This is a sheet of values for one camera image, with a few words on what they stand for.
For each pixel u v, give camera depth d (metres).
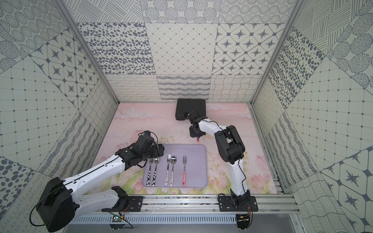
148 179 0.81
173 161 0.88
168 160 0.90
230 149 0.55
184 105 1.17
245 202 0.68
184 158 0.90
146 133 0.76
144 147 0.64
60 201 0.40
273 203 0.76
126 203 0.69
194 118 0.80
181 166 0.88
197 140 0.98
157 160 0.88
